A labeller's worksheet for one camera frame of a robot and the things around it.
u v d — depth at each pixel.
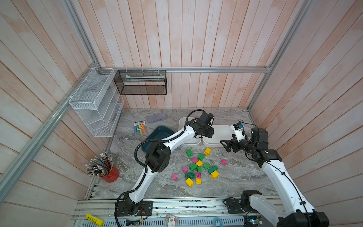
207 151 0.93
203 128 0.73
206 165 0.88
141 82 1.04
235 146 0.69
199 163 0.88
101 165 0.79
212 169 0.84
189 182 0.80
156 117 1.13
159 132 1.01
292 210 0.40
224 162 0.90
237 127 0.67
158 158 0.56
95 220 0.69
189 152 0.94
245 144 0.70
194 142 0.98
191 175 0.83
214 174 0.83
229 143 0.70
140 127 1.07
